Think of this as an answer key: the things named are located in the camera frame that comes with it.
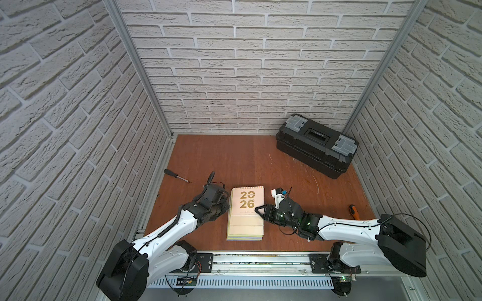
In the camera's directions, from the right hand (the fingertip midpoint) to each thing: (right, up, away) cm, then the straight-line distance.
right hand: (257, 211), depth 79 cm
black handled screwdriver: (-44, +13, +21) cm, 50 cm away
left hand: (-12, +3, +5) cm, 13 cm away
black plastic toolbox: (+36, +26, +12) cm, 46 cm away
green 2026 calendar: (-6, -11, -1) cm, 13 cm away
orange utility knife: (+46, -3, +8) cm, 47 cm away
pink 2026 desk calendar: (-6, -4, +1) cm, 7 cm away
